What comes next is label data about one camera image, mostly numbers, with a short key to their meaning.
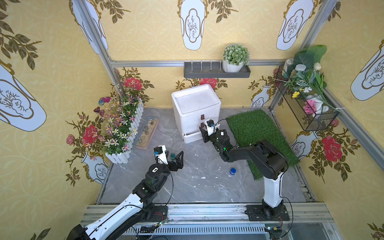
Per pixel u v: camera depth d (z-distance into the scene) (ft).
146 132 3.39
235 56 2.41
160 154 2.20
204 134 2.75
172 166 2.29
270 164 1.68
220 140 2.44
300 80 2.48
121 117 2.97
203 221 2.37
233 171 2.81
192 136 3.16
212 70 3.03
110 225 1.55
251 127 3.53
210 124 2.58
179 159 2.32
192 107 2.91
